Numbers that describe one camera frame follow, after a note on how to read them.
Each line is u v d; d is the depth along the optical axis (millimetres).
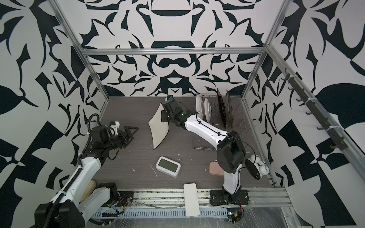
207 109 956
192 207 673
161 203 740
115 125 756
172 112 639
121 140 714
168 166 816
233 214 713
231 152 471
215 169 847
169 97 759
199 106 956
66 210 387
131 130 728
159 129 947
